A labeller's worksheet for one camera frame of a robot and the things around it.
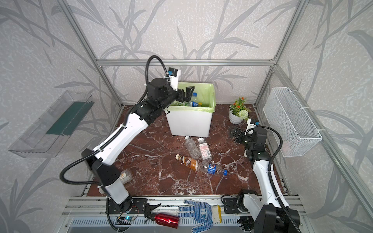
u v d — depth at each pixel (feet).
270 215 1.28
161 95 1.72
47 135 2.11
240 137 2.35
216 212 2.35
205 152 2.91
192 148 3.05
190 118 2.76
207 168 2.81
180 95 2.02
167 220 2.18
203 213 2.33
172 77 1.88
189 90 2.03
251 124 2.36
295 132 2.02
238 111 3.21
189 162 2.75
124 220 2.36
